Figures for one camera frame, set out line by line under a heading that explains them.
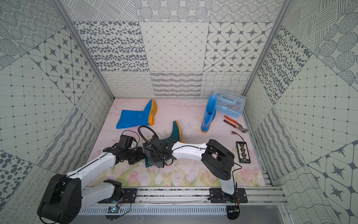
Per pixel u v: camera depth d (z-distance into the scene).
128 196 0.74
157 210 0.70
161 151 0.65
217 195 0.73
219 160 0.47
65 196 0.40
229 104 1.03
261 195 0.77
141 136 0.65
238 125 1.04
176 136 0.91
